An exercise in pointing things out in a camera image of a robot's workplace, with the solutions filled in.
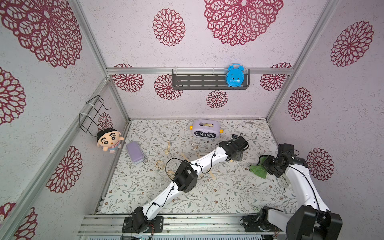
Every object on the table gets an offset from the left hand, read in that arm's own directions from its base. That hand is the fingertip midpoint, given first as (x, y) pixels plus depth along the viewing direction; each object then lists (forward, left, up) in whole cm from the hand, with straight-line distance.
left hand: (234, 154), depth 94 cm
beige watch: (-5, +47, -5) cm, 48 cm away
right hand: (-9, -14, +6) cm, 18 cm away
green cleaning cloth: (-13, -10, +7) cm, 18 cm away
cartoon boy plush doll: (+1, +73, +15) cm, 74 cm away
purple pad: (+3, +64, -2) cm, 64 cm away
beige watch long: (-12, +14, -4) cm, 19 cm away
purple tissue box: (+19, +17, +3) cm, 25 cm away
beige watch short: (+5, +43, -4) cm, 43 cm away
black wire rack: (+5, +78, +29) cm, 84 cm away
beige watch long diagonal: (+2, +32, -6) cm, 32 cm away
